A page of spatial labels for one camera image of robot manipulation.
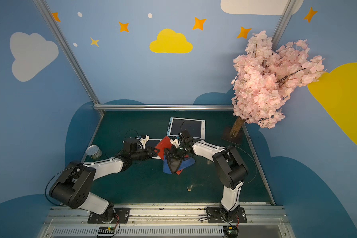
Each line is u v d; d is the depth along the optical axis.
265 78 0.64
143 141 0.84
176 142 0.88
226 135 1.04
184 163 0.90
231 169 0.49
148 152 0.79
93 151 0.92
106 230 0.73
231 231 0.73
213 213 0.75
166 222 0.73
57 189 0.45
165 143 0.93
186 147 0.72
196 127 1.14
